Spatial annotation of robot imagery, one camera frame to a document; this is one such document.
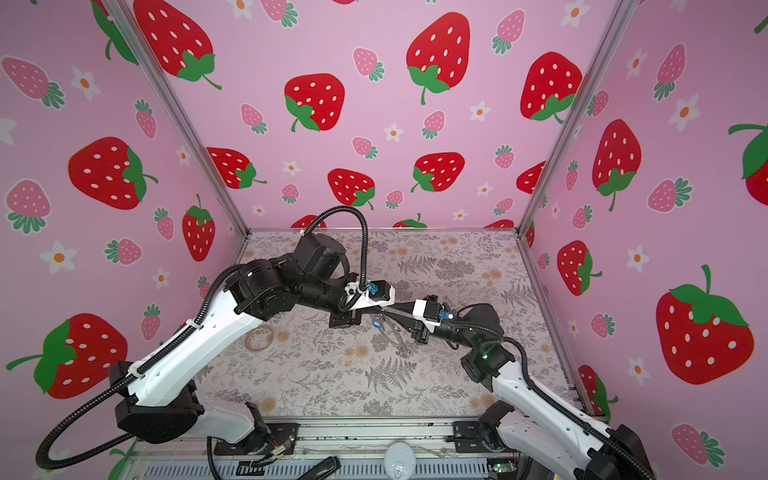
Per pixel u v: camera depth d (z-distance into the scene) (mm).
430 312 509
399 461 662
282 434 750
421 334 578
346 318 521
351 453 730
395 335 958
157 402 395
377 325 651
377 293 486
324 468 666
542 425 472
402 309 625
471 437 733
